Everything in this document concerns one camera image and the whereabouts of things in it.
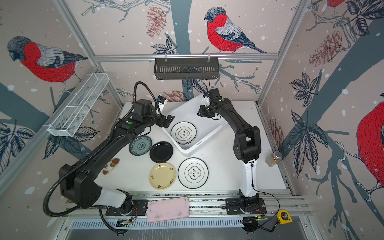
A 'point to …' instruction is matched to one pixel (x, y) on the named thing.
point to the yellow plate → (162, 176)
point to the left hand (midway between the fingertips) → (166, 112)
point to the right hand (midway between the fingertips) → (198, 114)
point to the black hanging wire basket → (186, 69)
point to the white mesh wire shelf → (70, 118)
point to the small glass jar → (273, 159)
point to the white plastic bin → (187, 111)
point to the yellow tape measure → (284, 217)
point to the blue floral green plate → (140, 145)
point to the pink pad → (167, 209)
